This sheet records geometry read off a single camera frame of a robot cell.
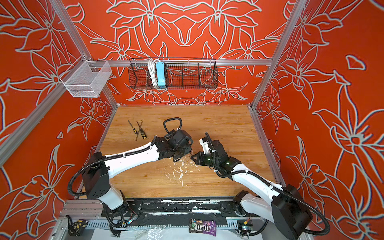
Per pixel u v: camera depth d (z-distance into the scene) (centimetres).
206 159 69
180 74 98
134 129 104
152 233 67
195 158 77
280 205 40
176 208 74
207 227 67
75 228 66
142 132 103
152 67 88
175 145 61
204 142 74
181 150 71
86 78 92
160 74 90
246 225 69
